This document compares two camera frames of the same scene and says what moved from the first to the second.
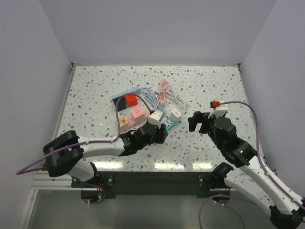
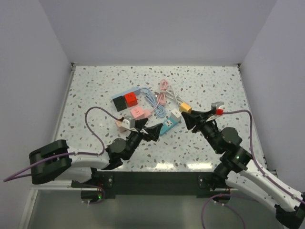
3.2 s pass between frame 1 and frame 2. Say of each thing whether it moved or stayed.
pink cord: stayed
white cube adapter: stayed
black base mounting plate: stayed
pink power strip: moved
